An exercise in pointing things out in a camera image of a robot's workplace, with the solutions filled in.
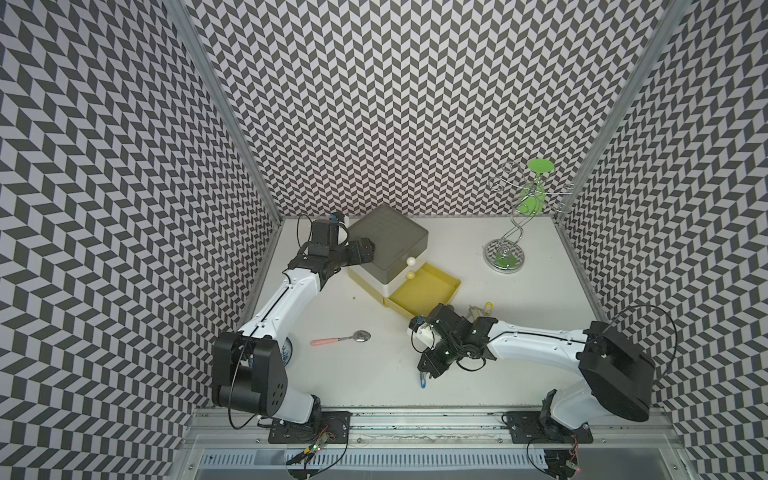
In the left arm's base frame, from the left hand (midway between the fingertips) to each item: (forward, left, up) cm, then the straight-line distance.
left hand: (361, 252), depth 87 cm
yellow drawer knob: (-4, -14, -6) cm, 16 cm away
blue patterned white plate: (-24, +21, -15) cm, 35 cm away
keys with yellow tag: (-10, -35, -18) cm, 41 cm away
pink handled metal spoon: (-18, +1, -18) cm, 26 cm away
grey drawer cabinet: (+1, -11, +3) cm, 12 cm away
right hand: (-30, -17, -14) cm, 37 cm away
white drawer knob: (-4, -15, +1) cm, 15 cm away
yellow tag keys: (-10, -39, -17) cm, 44 cm away
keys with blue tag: (-31, -17, -15) cm, 39 cm away
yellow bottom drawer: (-3, -21, -15) cm, 25 cm away
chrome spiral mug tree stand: (+10, -49, +15) cm, 52 cm away
